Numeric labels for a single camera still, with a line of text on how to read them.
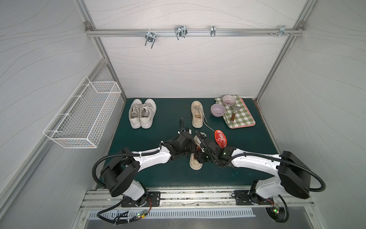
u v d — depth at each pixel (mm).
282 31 765
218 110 1111
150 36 784
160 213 702
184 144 670
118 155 447
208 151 627
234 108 1165
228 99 1185
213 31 781
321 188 407
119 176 430
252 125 1039
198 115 1066
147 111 1020
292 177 428
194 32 793
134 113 1013
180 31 767
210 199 749
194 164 805
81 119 688
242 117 1084
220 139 958
